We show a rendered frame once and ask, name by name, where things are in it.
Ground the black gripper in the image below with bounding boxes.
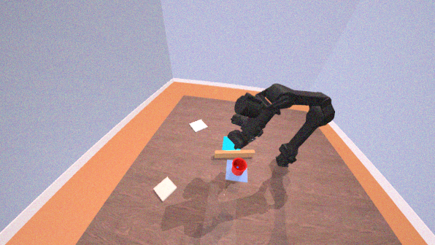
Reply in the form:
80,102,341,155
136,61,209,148
227,117,266,150

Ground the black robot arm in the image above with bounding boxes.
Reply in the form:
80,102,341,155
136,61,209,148
231,83,335,168

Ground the red cup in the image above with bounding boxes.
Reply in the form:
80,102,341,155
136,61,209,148
231,158,247,176

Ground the white flat block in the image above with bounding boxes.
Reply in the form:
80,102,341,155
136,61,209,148
190,120,207,132

